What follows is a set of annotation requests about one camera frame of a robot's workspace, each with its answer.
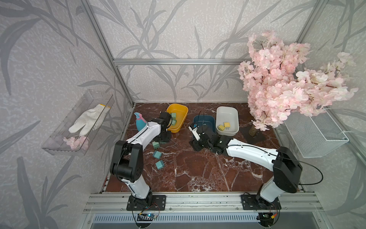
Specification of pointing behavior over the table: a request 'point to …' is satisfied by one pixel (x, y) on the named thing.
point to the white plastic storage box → (227, 120)
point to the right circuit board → (266, 218)
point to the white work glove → (90, 119)
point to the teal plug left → (157, 154)
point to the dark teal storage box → (208, 120)
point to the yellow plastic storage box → (181, 111)
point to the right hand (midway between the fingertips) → (192, 138)
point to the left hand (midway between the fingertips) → (165, 139)
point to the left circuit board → (146, 217)
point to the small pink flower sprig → (78, 142)
